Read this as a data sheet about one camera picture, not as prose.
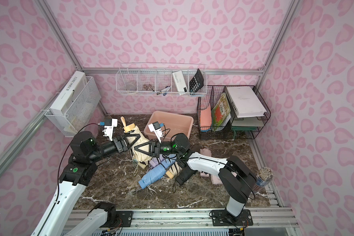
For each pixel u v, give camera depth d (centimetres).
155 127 61
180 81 91
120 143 55
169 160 90
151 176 84
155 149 59
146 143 61
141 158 60
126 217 74
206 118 109
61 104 67
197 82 91
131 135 58
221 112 102
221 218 72
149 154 61
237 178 45
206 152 96
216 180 82
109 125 57
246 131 108
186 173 86
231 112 93
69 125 74
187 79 94
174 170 86
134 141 59
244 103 93
